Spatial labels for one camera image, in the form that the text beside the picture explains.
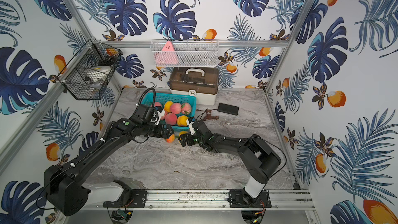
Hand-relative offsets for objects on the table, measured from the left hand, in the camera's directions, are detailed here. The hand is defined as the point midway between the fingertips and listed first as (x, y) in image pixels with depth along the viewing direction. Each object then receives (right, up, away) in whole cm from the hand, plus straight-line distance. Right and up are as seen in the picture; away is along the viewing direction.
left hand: (166, 128), depth 78 cm
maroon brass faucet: (+23, +7, +28) cm, 37 cm away
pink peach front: (+2, +10, +20) cm, 23 cm away
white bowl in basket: (-36, +27, +2) cm, 45 cm away
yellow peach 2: (+7, -4, +13) cm, 15 cm away
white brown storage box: (+19, +27, +27) cm, 43 cm away
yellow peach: (-4, +11, +23) cm, 26 cm away
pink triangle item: (-2, +41, +12) cm, 42 cm away
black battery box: (+37, +9, +31) cm, 49 cm away
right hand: (+9, -6, +11) cm, 15 cm away
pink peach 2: (-1, +3, +19) cm, 19 cm away
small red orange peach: (0, -8, +12) cm, 14 cm away
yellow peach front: (+6, +2, +18) cm, 19 cm away
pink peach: (+8, +10, +23) cm, 26 cm away
